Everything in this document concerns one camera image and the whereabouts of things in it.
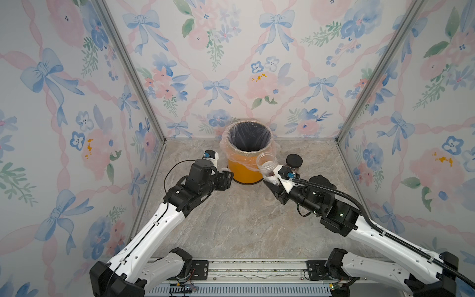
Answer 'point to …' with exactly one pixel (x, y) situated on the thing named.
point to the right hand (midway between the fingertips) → (264, 165)
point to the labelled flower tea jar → (294, 160)
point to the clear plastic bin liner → (243, 141)
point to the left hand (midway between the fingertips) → (227, 173)
